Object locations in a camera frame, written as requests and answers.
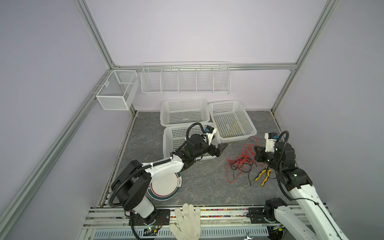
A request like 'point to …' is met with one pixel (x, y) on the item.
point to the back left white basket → (180, 111)
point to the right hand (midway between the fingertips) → (256, 148)
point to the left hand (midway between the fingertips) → (221, 142)
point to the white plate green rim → (165, 188)
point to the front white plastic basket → (174, 136)
